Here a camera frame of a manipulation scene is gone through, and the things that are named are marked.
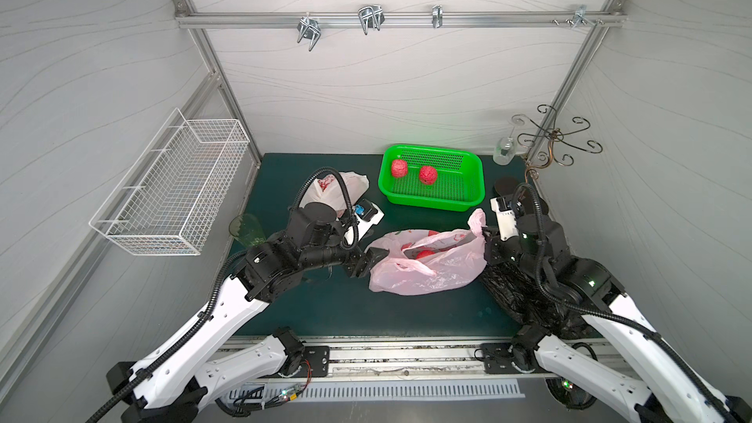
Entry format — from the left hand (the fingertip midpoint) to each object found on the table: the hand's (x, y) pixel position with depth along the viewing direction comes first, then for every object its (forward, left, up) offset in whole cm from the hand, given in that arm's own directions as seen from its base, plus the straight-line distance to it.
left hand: (379, 244), depth 62 cm
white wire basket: (+11, +50, +1) cm, 52 cm away
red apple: (+11, -13, -25) cm, 30 cm away
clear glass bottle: (+41, -40, -10) cm, 58 cm away
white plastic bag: (+30, +18, -18) cm, 39 cm away
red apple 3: (+46, -6, -24) cm, 52 cm away
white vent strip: (-24, +32, -33) cm, 52 cm away
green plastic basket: (+42, -29, -29) cm, 59 cm away
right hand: (+7, -25, -4) cm, 27 cm away
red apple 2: (+42, -17, -24) cm, 51 cm away
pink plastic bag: (-5, -7, +3) cm, 9 cm away
